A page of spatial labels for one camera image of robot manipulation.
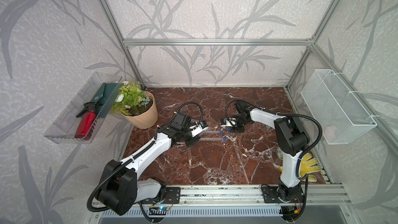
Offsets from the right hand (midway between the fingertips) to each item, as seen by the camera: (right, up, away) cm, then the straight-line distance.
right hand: (231, 125), depth 99 cm
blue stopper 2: (-6, -8, -6) cm, 11 cm away
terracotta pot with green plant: (-56, +13, -12) cm, 59 cm away
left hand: (-21, -3, -15) cm, 26 cm away
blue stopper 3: (-2, -2, -3) cm, 4 cm away
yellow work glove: (+37, -20, -18) cm, 45 cm away
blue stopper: (-7, -4, -3) cm, 9 cm away
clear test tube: (-12, -4, -3) cm, 13 cm away
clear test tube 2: (-14, -8, -5) cm, 17 cm away
